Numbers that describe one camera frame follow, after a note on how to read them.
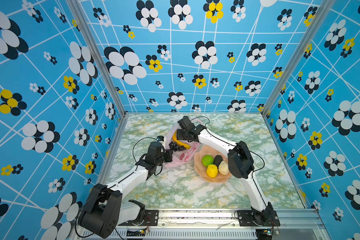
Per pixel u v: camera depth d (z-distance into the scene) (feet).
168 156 2.53
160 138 2.57
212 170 2.72
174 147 3.16
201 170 2.86
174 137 2.84
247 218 2.38
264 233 2.31
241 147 1.87
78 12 2.30
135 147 3.34
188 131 2.38
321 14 2.30
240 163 1.87
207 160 2.86
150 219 2.38
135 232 2.35
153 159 2.19
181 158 2.83
